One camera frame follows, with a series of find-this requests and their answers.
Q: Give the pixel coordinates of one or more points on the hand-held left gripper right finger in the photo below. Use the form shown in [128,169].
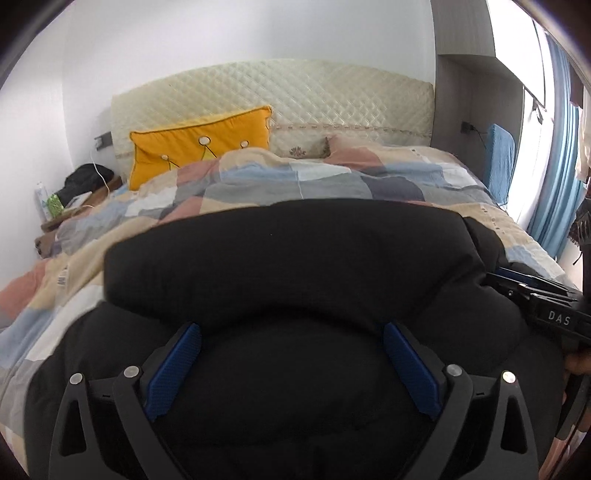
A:
[411,369]

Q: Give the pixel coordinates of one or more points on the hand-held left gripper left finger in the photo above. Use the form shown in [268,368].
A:
[173,369]

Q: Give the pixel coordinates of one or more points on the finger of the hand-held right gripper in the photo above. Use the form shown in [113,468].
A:
[508,288]
[535,277]

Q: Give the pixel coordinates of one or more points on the black puffer jacket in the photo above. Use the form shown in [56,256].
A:
[295,258]

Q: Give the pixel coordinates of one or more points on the person's right hand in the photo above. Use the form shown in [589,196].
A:
[579,362]

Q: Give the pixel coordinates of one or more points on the blue curtain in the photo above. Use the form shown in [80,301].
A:
[561,184]

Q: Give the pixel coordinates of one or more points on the white hanging garment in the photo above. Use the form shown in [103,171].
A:
[581,143]

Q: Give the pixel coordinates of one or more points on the black hanger hook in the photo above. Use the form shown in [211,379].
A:
[538,108]

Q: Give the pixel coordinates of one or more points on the wooden nightstand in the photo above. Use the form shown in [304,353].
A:
[51,227]

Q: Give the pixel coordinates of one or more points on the white flat box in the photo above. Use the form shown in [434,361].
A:
[78,201]

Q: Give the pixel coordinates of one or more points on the green packet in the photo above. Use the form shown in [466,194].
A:
[55,206]

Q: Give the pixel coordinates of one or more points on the pink pillow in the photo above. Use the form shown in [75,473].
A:
[351,150]

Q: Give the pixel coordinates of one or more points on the black bag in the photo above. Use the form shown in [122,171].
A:
[85,177]

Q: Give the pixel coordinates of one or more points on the patchwork quilt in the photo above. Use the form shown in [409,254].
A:
[277,184]

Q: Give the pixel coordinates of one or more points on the white bottle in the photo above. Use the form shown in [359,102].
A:
[42,201]

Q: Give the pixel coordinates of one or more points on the yellow pillow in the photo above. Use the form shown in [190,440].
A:
[184,143]

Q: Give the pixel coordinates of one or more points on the grey wardrobe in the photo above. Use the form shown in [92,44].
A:
[461,27]

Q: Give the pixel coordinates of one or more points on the cream quilted headboard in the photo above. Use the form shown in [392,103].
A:
[323,92]

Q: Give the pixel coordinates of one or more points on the black wall plug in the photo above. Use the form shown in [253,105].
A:
[468,128]

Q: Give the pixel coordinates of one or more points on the grey wall socket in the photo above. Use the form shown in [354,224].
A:
[103,141]

